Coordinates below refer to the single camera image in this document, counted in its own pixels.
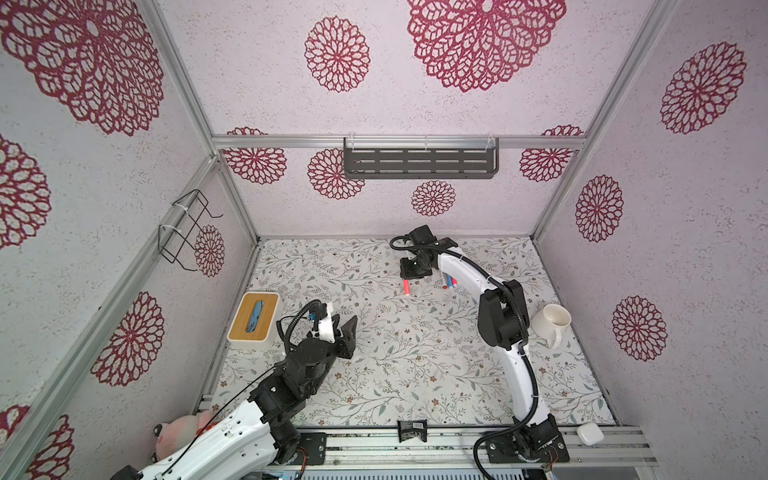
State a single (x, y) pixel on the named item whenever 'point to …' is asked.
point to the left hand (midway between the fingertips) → (347, 322)
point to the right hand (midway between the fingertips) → (403, 268)
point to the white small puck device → (590, 434)
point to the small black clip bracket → (412, 429)
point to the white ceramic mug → (548, 324)
